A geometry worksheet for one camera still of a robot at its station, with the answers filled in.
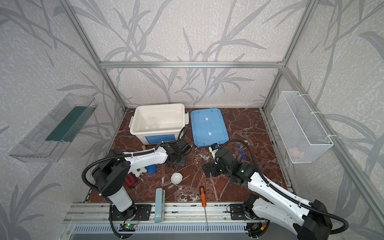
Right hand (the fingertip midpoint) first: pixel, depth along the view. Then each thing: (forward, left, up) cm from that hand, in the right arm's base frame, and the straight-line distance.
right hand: (210, 159), depth 79 cm
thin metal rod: (-2, +19, -12) cm, 22 cm away
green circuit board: (-29, +41, -14) cm, 52 cm away
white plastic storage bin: (+31, +39, -8) cm, 50 cm away
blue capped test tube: (+15, -20, -14) cm, 29 cm away
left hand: (+6, +16, -10) cm, 19 cm away
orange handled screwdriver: (-14, +4, -10) cm, 18 cm away
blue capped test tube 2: (+10, -22, -14) cm, 28 cm away
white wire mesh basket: (-1, -38, +22) cm, 44 cm away
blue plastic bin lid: (+31, -1, -13) cm, 33 cm away
